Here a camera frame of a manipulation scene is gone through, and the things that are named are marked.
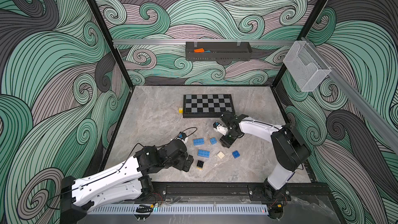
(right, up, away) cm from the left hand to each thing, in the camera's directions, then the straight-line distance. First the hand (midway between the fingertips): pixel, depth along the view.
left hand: (186, 156), depth 71 cm
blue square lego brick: (+27, -4, +14) cm, 31 cm away
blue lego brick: (+6, +2, +18) cm, 19 cm away
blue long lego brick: (+9, -4, +14) cm, 17 cm away
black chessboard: (+12, +22, +33) cm, 41 cm away
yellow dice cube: (-6, +20, +31) cm, 37 cm away
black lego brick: (+7, -7, +8) cm, 13 cm away
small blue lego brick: (+15, +2, +19) cm, 24 cm away
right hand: (+25, +2, +19) cm, 31 cm away
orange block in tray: (+7, +57, +21) cm, 61 cm away
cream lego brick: (+19, -4, +12) cm, 22 cm away
